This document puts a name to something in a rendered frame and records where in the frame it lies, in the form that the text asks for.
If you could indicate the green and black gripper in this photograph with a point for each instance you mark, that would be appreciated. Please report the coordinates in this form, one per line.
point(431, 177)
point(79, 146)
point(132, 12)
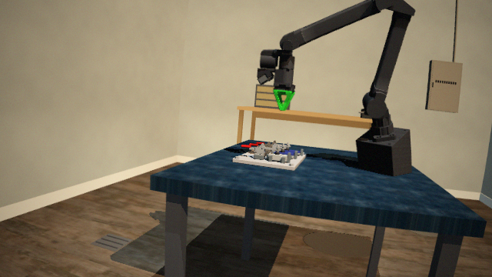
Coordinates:
point(282, 90)

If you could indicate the white fixture plate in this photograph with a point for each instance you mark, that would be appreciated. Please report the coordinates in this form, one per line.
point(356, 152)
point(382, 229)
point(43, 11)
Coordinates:
point(248, 158)

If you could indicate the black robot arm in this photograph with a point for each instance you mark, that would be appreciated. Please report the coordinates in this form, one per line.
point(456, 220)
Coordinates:
point(373, 101)

